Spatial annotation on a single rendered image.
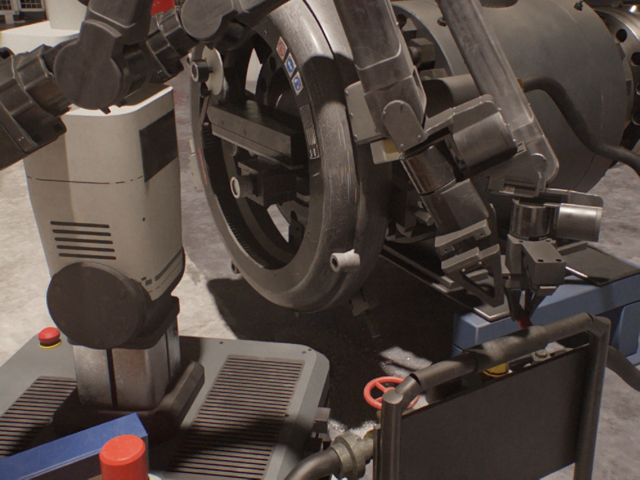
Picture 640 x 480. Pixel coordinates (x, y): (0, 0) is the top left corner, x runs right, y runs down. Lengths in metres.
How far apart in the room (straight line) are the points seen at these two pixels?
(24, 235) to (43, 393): 1.51
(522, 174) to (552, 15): 1.09
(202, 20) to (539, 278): 0.68
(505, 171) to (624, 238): 2.07
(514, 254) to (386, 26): 0.46
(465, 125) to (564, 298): 1.05
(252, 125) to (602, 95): 0.83
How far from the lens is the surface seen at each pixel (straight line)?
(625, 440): 1.88
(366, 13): 0.85
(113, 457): 0.62
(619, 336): 2.10
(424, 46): 1.68
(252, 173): 1.51
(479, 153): 0.88
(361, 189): 1.39
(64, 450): 0.83
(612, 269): 2.03
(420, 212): 1.41
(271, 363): 1.52
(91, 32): 0.92
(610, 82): 1.96
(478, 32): 1.21
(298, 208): 1.80
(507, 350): 1.00
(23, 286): 2.59
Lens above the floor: 1.07
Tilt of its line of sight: 22 degrees down
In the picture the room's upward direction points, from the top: straight up
